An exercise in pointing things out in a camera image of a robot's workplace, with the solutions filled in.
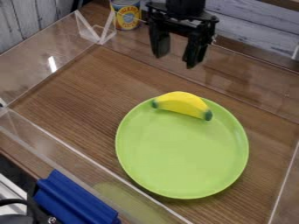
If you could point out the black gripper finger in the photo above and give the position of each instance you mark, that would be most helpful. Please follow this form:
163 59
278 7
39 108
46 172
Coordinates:
195 49
159 35

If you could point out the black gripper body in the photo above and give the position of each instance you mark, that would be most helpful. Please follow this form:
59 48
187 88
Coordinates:
183 17

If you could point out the yellow toy banana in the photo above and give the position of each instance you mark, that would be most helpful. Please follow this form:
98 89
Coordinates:
183 103

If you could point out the green round plate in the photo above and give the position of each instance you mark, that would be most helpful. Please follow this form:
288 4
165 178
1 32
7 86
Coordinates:
178 156

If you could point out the yellow blue labelled can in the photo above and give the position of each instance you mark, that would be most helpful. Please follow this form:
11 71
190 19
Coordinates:
127 12

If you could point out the blue plastic clamp block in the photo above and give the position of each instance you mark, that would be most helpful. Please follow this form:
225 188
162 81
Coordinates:
71 203

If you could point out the clear acrylic enclosure wall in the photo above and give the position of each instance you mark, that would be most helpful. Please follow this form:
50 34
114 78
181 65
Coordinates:
67 89

